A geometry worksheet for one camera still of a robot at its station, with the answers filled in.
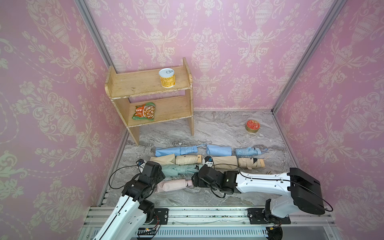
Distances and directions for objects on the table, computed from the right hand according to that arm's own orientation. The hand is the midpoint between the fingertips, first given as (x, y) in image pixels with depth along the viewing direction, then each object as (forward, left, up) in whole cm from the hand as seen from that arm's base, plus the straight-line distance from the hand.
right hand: (196, 180), depth 78 cm
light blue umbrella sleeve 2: (+19, -14, -4) cm, 24 cm away
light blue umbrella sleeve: (+20, +17, -2) cm, 26 cm away
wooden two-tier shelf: (+65, +32, +5) cm, 72 cm away
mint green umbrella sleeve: (+7, +15, -3) cm, 17 cm away
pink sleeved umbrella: (-1, +14, -3) cm, 14 cm away
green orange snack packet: (+37, +29, +16) cm, 50 cm away
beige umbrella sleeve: (+15, +18, -3) cm, 24 cm away
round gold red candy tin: (+38, -42, -4) cm, 57 cm away
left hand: (+4, +20, 0) cm, 20 cm away
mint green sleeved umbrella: (+7, +5, -3) cm, 9 cm away
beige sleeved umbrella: (+14, +5, -3) cm, 15 cm away
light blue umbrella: (+18, -34, -5) cm, 39 cm away
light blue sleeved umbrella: (+19, +12, -2) cm, 23 cm away
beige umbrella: (+11, -32, -5) cm, 34 cm away
